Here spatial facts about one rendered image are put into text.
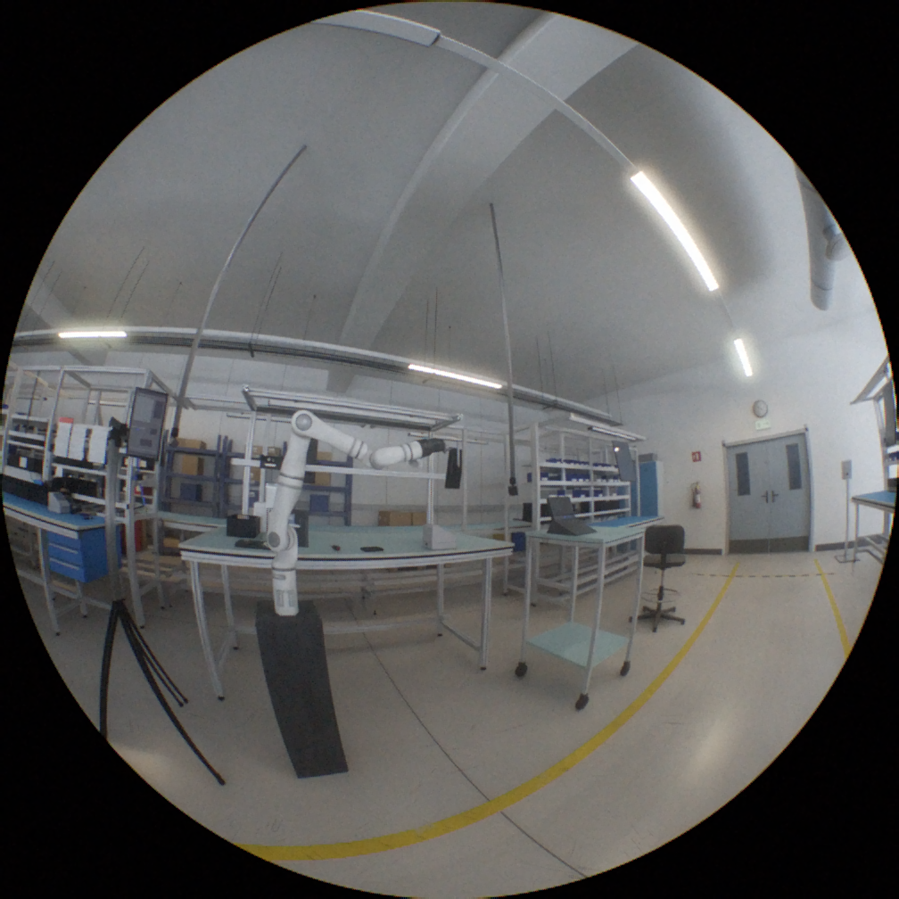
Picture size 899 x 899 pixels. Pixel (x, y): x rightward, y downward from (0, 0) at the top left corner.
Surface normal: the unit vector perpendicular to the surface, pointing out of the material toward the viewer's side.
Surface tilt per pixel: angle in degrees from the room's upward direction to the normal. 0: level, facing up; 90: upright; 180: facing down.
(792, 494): 90
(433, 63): 180
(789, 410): 90
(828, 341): 90
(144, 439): 101
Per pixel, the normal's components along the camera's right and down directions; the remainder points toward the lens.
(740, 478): -0.88, -0.09
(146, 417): 0.79, 0.10
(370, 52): -0.01, 0.99
